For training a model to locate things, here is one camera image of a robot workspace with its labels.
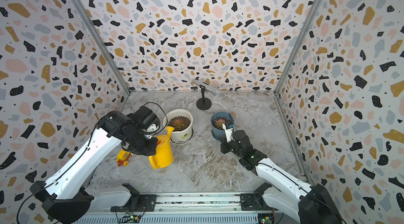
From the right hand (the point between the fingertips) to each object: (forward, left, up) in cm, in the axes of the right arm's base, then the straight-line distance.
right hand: (220, 138), depth 82 cm
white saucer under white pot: (+3, +22, -12) cm, 25 cm away
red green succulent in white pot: (+9, +24, -1) cm, 26 cm away
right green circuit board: (-32, -21, -15) cm, 41 cm away
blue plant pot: (+7, 0, -7) cm, 10 cm away
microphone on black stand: (+34, +12, -12) cm, 38 cm away
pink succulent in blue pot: (+12, 0, -3) cm, 13 cm away
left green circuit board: (-34, +39, -12) cm, 54 cm away
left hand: (-13, +27, +10) cm, 32 cm away
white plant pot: (+16, +20, -2) cm, 25 cm away
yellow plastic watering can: (-13, +25, +7) cm, 29 cm away
